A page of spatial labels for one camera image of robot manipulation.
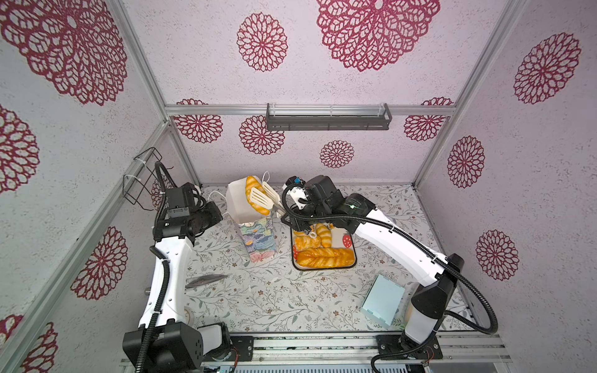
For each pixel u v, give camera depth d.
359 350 0.76
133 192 0.72
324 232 0.95
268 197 0.71
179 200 0.56
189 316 0.79
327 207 0.53
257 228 0.77
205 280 0.88
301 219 0.63
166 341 0.38
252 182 0.76
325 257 0.91
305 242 0.95
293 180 0.63
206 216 0.67
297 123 0.88
